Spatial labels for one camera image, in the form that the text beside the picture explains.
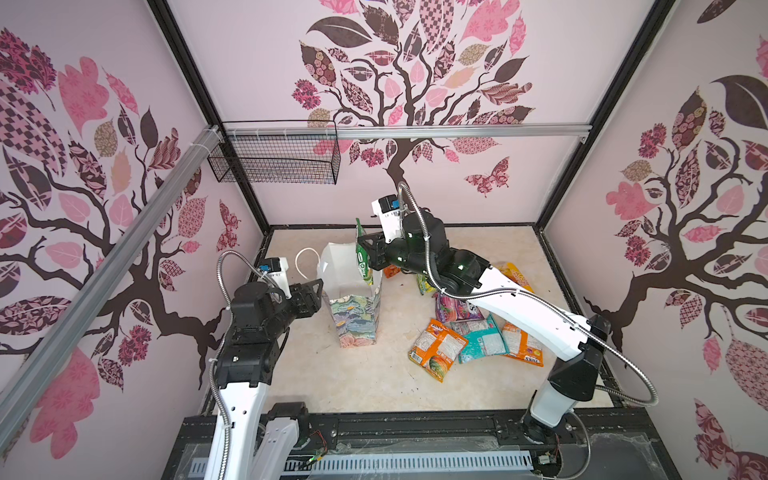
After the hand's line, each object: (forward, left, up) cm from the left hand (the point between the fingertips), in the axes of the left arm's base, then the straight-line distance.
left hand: (314, 288), depth 70 cm
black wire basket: (+48, +18, +7) cm, 51 cm away
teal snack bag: (-3, -46, -22) cm, 51 cm away
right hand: (+6, -12, +13) cm, 18 cm away
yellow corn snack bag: (+20, -61, -21) cm, 67 cm away
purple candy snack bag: (+6, -39, -23) cm, 45 cm away
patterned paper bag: (-2, -10, -4) cm, 11 cm away
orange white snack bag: (-6, -32, -24) cm, 41 cm away
